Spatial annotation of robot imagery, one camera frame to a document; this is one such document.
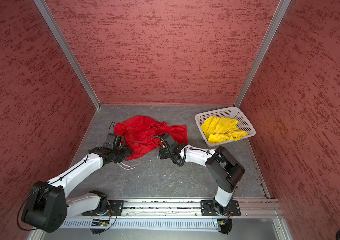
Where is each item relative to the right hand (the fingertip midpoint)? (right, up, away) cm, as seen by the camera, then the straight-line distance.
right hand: (160, 155), depth 89 cm
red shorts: (-14, +13, +5) cm, 19 cm away
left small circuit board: (-29, -30, -17) cm, 45 cm away
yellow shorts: (+39, +15, +7) cm, 43 cm away
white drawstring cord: (-22, -6, 0) cm, 23 cm away
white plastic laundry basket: (+52, +27, +17) cm, 61 cm away
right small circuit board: (+32, -29, -17) cm, 46 cm away
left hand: (-18, +1, -2) cm, 18 cm away
